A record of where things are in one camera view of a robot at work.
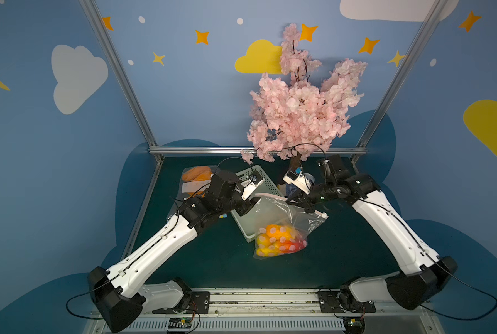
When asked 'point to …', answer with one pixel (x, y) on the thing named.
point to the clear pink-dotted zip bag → (273, 209)
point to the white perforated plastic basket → (246, 223)
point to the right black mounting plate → (340, 302)
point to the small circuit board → (179, 324)
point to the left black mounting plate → (195, 303)
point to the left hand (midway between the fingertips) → (253, 187)
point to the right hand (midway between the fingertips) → (293, 197)
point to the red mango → (296, 245)
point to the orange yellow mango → (267, 249)
